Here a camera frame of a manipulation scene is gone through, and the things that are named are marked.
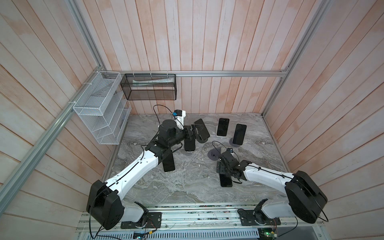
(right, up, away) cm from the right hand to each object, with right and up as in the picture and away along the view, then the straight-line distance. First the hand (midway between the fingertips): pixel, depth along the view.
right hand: (223, 166), depth 91 cm
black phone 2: (+2, +25, +10) cm, 27 cm away
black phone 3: (+11, +20, +3) cm, 23 cm away
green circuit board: (+16, -28, -20) cm, 38 cm away
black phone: (-34, +3, -3) cm, 34 cm away
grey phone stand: (+9, +13, +13) cm, 21 cm away
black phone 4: (0, -7, -6) cm, 9 cm away
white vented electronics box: (+6, -27, -20) cm, 35 cm away
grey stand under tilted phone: (-14, +16, +11) cm, 24 cm away
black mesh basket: (-50, +54, +17) cm, 76 cm away
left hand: (-17, +23, -18) cm, 34 cm away
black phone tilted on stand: (-12, +23, +9) cm, 27 cm away
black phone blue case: (-21, +13, +1) cm, 25 cm away
